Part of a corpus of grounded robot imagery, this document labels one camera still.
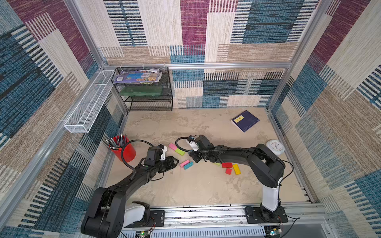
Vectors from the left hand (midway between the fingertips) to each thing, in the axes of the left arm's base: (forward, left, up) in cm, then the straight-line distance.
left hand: (177, 162), depth 88 cm
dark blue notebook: (+35, -49, -4) cm, 60 cm away
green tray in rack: (+39, +26, +22) cm, 52 cm away
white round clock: (+10, -63, -2) cm, 63 cm away
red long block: (-1, -29, -2) cm, 29 cm away
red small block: (-4, -30, -5) cm, 31 cm away
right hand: (+7, -10, -3) cm, 13 cm away
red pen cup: (+11, +32, -5) cm, 35 cm away
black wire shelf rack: (+51, +13, +1) cm, 52 cm away
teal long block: (-1, -6, -3) cm, 7 cm away
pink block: (+1, -5, -2) cm, 5 cm away
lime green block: (0, -25, -4) cm, 25 cm away
